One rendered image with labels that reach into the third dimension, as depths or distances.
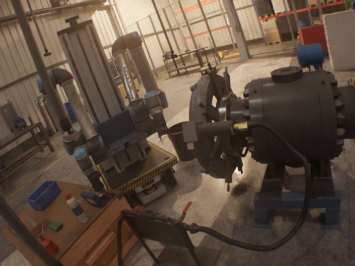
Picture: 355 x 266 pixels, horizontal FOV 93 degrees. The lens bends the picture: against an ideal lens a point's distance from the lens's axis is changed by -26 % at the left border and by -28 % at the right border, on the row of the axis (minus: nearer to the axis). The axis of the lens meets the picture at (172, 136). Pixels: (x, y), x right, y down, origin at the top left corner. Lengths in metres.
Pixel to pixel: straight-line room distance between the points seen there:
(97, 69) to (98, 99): 0.28
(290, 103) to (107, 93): 1.54
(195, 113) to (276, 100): 0.49
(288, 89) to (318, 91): 0.17
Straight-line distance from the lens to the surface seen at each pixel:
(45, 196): 2.03
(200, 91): 1.35
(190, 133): 1.19
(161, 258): 1.62
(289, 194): 1.43
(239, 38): 8.91
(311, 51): 1.57
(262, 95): 1.30
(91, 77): 2.05
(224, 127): 1.12
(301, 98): 1.25
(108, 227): 1.55
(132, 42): 1.78
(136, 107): 1.62
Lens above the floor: 1.23
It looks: 22 degrees down
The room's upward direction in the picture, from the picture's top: 21 degrees counter-clockwise
